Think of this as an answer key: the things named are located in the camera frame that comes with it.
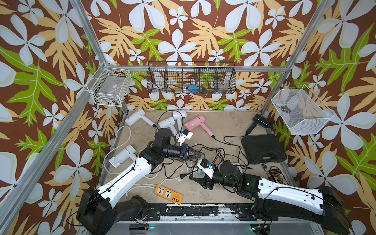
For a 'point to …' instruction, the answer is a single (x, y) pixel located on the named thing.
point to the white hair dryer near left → (128, 152)
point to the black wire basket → (189, 77)
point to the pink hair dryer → (197, 121)
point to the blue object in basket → (193, 88)
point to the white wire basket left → (109, 84)
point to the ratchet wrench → (264, 166)
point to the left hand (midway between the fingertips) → (200, 155)
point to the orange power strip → (168, 194)
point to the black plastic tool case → (262, 149)
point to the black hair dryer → (260, 119)
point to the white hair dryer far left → (137, 115)
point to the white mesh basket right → (301, 111)
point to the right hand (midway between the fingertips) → (194, 172)
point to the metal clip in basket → (285, 108)
